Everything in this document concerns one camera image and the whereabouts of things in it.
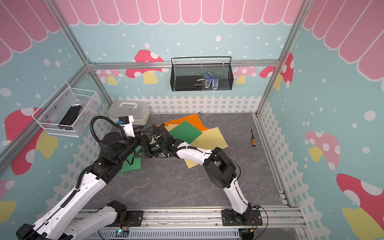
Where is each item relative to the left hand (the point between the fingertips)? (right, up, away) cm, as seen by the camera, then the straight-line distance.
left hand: (150, 129), depth 71 cm
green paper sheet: (-5, -14, -8) cm, 17 cm away
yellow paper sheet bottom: (+18, -22, +24) cm, 37 cm away
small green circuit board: (-15, -51, +3) cm, 53 cm away
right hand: (-9, -14, +3) cm, 17 cm away
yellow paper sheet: (+32, -7, +37) cm, 49 cm away
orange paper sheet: (+20, +7, +46) cm, 51 cm away
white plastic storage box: (-21, +15, +39) cm, 46 cm away
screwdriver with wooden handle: (+62, -7, +34) cm, 71 cm away
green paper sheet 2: (+14, -2, +42) cm, 44 cm away
